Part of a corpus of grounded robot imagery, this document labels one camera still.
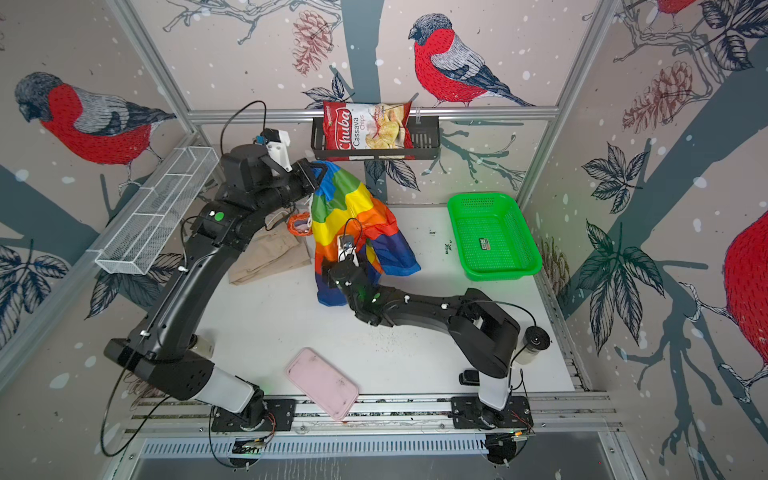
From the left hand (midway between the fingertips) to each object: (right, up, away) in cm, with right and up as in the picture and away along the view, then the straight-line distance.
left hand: (325, 163), depth 62 cm
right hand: (-3, -23, +20) cm, 31 cm away
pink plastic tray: (-4, -55, +14) cm, 57 cm away
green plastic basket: (+53, -18, +48) cm, 73 cm away
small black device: (+35, -54, +15) cm, 66 cm away
